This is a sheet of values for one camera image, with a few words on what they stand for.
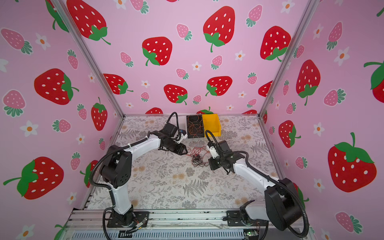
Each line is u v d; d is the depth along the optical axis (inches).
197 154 38.6
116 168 19.8
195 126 43.5
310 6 27.2
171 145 31.2
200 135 41.0
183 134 34.1
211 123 45.6
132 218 28.1
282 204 16.3
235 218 28.2
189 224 28.8
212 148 30.9
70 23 28.7
